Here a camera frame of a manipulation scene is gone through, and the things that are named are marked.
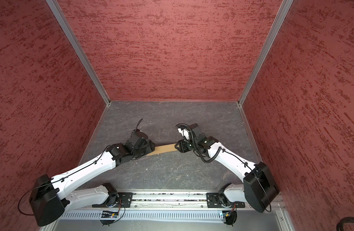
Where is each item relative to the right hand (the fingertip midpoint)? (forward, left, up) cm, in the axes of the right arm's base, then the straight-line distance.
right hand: (176, 149), depth 80 cm
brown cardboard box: (-1, +7, +2) cm, 8 cm away
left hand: (0, +14, 0) cm, 14 cm away
